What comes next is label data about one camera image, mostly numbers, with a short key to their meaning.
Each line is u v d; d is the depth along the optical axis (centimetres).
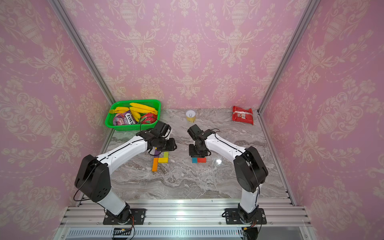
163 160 94
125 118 106
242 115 113
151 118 106
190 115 110
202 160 91
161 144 72
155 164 92
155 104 115
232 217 73
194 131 72
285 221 134
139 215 75
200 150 74
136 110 110
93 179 44
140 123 107
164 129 70
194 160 85
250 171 47
